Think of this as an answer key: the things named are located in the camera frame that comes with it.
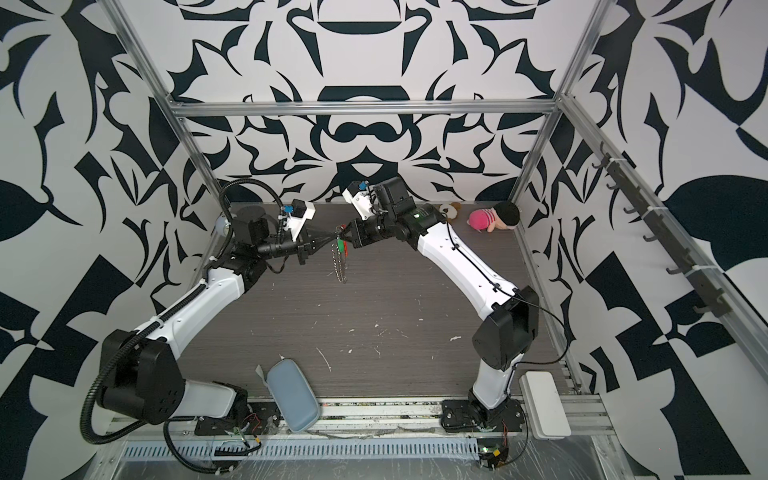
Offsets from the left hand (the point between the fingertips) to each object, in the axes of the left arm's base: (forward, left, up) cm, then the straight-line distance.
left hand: (336, 227), depth 74 cm
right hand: (-1, -2, -1) cm, 2 cm away
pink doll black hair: (+23, -55, -23) cm, 64 cm away
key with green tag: (-3, -1, -3) cm, 4 cm away
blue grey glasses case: (-31, +12, -27) cm, 43 cm away
